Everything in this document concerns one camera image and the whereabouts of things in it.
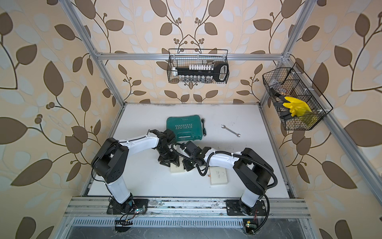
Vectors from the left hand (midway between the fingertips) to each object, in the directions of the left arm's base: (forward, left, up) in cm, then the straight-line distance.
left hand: (174, 163), depth 86 cm
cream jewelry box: (-3, 0, -1) cm, 3 cm away
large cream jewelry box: (-7, -25, 0) cm, 26 cm away
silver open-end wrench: (+28, -33, -2) cm, 43 cm away
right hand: (0, -7, -2) cm, 7 cm away
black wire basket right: (+37, -65, +31) cm, 82 cm away
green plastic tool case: (+24, -5, +2) cm, 25 cm away
